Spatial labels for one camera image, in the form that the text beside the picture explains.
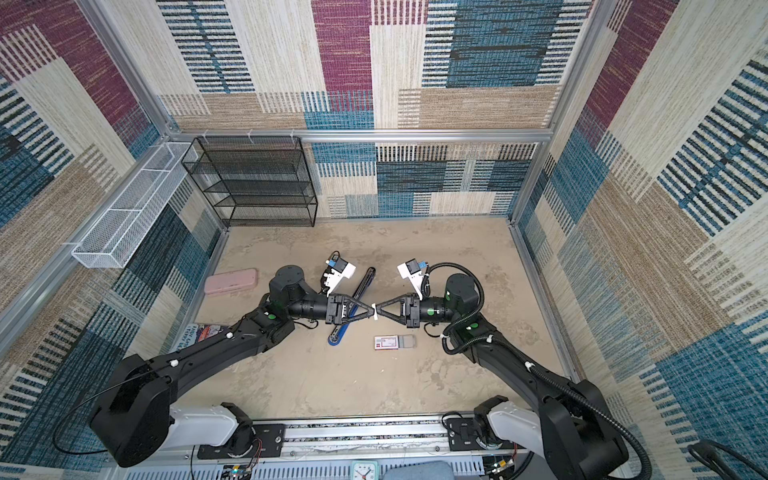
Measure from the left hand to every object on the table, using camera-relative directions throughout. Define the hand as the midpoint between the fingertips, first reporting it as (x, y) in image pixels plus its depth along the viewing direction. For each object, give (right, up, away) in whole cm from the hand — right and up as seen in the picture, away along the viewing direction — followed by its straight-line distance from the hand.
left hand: (371, 312), depth 67 cm
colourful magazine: (-53, -11, +22) cm, 59 cm away
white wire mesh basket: (-61, +18, +5) cm, 64 cm away
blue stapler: (-11, -10, +22) cm, 27 cm away
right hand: (+1, -1, +1) cm, 2 cm away
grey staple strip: (+1, +1, 0) cm, 1 cm away
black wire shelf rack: (-45, +39, +44) cm, 74 cm away
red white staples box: (+5, -13, +22) cm, 26 cm away
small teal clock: (-2, -36, +1) cm, 36 cm away
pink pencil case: (-49, +3, +34) cm, 60 cm away
